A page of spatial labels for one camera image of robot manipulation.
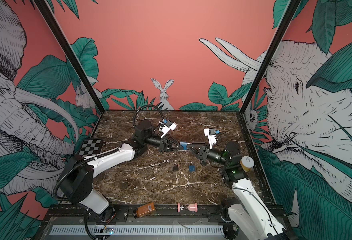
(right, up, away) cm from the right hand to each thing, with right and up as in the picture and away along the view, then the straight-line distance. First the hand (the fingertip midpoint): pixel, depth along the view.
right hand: (187, 148), depth 65 cm
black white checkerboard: (-62, -5, +31) cm, 70 cm away
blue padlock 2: (+4, -16, +26) cm, 31 cm away
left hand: (-3, -1, 0) cm, 3 cm away
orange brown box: (-22, -32, +7) cm, 39 cm away
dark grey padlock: (-6, -16, +26) cm, 31 cm away
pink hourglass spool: (+2, -32, +10) cm, 33 cm away
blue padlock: (-2, +1, +1) cm, 2 cm away
